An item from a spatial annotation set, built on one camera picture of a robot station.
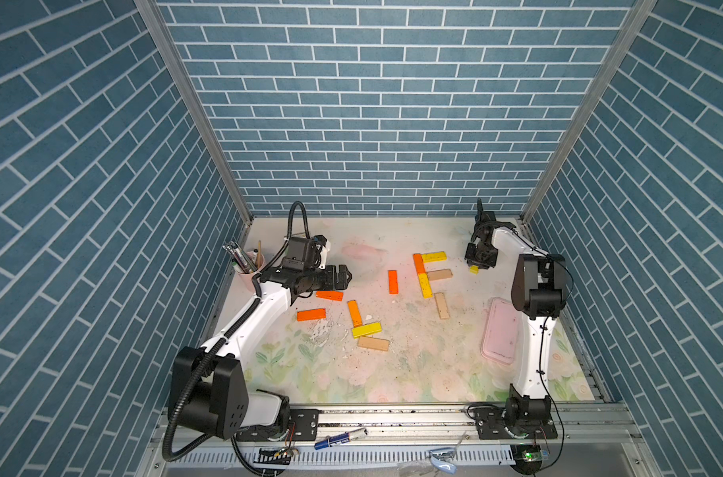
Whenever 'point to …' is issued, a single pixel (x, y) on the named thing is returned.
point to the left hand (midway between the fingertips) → (345, 276)
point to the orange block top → (419, 263)
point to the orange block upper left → (330, 295)
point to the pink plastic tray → (501, 331)
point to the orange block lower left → (313, 314)
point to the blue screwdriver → (341, 438)
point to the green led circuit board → (527, 457)
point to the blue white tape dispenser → (442, 459)
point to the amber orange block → (355, 313)
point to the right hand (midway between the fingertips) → (474, 263)
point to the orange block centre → (393, 287)
